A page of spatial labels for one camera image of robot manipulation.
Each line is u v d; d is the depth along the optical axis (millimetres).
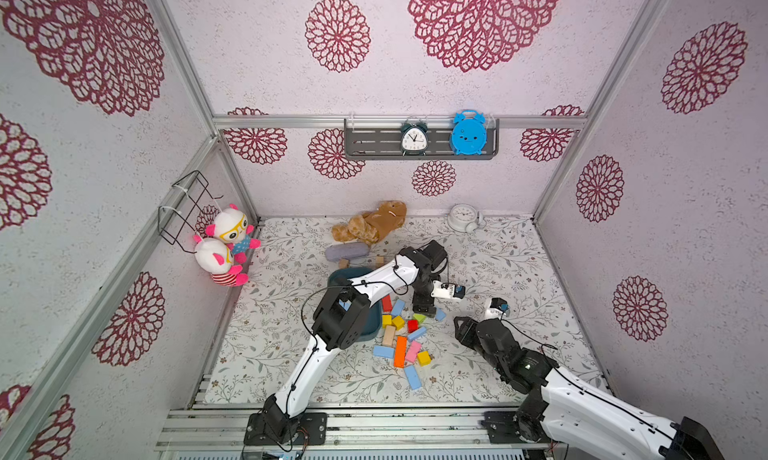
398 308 950
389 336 873
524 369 584
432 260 790
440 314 938
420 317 900
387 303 955
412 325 906
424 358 834
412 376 815
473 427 761
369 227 1050
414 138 898
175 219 754
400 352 859
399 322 898
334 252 1076
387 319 898
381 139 932
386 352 855
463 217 1166
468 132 900
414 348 873
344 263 1056
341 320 575
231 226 928
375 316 898
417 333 884
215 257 833
